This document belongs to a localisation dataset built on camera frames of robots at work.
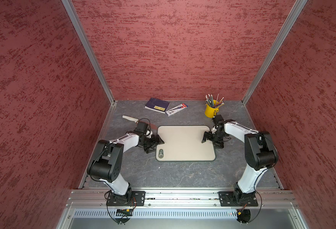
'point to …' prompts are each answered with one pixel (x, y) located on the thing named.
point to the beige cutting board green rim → (183, 143)
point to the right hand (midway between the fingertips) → (207, 145)
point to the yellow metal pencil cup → (209, 110)
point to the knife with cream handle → (130, 119)
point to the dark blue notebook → (157, 105)
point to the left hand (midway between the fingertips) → (160, 148)
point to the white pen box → (176, 109)
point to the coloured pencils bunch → (210, 101)
